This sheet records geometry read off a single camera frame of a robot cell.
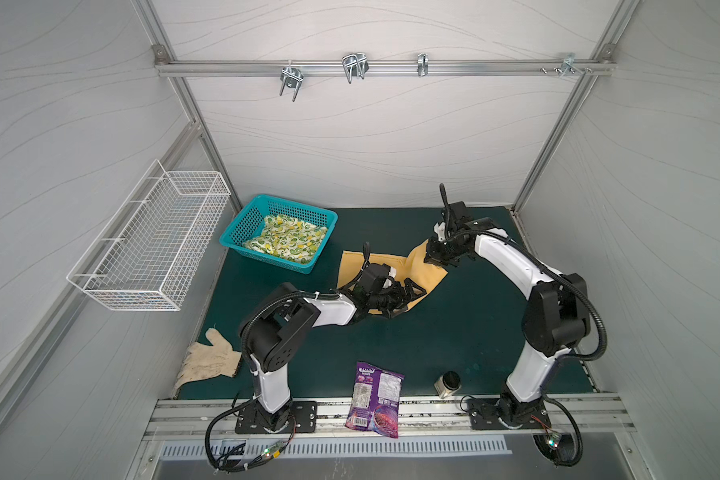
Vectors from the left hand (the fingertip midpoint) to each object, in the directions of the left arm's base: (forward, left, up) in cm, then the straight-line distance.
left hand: (424, 297), depth 85 cm
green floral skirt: (+24, +46, -4) cm, 52 cm away
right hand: (+13, -2, +4) cm, 14 cm away
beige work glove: (-17, +62, -8) cm, 64 cm away
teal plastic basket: (+30, +62, -3) cm, 69 cm away
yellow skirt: (+11, +2, -1) cm, 11 cm away
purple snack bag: (-27, +14, -6) cm, 31 cm away
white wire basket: (-1, +68, +22) cm, 72 cm away
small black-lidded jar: (-23, -4, 0) cm, 23 cm away
